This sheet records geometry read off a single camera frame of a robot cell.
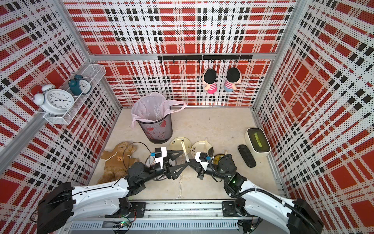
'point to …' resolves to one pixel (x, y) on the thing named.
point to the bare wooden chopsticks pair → (225, 152)
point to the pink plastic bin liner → (151, 106)
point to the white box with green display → (256, 141)
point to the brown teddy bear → (117, 161)
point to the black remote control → (247, 156)
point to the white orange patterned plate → (150, 161)
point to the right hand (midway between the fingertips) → (188, 161)
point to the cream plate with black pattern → (199, 146)
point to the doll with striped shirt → (233, 76)
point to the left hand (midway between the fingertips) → (187, 156)
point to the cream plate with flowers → (176, 144)
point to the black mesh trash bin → (158, 131)
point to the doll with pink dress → (209, 78)
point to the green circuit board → (121, 224)
